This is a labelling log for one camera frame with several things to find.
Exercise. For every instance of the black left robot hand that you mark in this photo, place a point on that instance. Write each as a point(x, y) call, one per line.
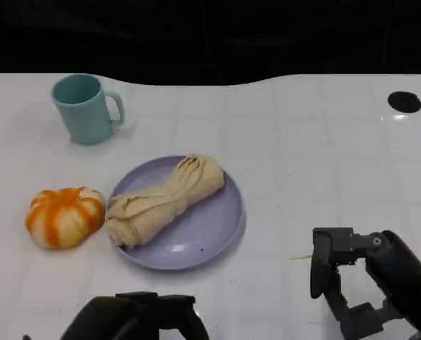
point(125, 318)

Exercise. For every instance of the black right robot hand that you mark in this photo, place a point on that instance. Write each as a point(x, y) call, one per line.
point(398, 276)

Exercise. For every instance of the beige towel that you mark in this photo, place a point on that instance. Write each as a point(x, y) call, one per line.
point(161, 205)

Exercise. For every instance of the beige thread scrap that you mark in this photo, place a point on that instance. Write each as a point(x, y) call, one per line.
point(301, 257)

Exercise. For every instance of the lilac plate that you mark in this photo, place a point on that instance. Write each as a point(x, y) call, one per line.
point(203, 241)

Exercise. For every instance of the orange and white bread roll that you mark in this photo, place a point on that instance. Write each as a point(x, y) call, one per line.
point(65, 217)

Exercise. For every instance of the black table grommet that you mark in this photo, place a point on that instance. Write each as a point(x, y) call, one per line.
point(404, 102)

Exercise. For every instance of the pale green mug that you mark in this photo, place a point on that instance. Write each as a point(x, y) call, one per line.
point(84, 113)

